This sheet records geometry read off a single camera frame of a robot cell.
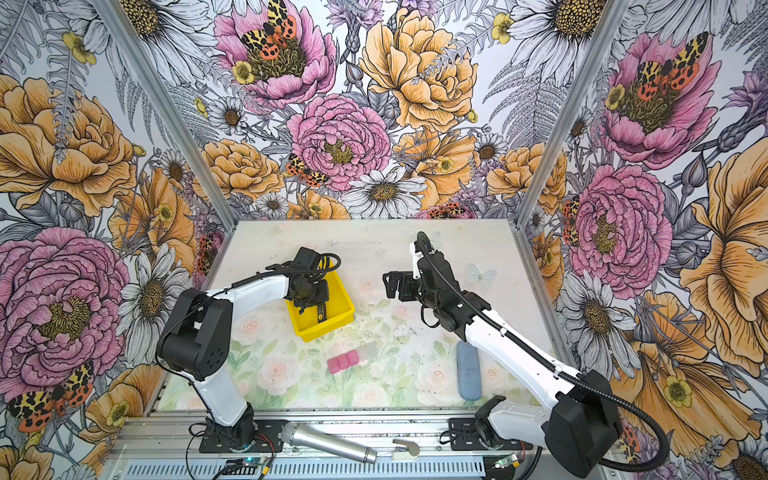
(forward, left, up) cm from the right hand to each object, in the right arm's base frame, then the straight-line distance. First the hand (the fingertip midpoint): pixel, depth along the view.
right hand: (400, 285), depth 79 cm
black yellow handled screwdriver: (+1, +24, -17) cm, 29 cm away
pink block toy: (-12, +16, -19) cm, 28 cm away
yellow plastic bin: (+3, +19, -18) cm, 26 cm away
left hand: (+4, +24, -17) cm, 30 cm away
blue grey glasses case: (-14, -18, -18) cm, 29 cm away
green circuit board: (-35, +35, -19) cm, 54 cm away
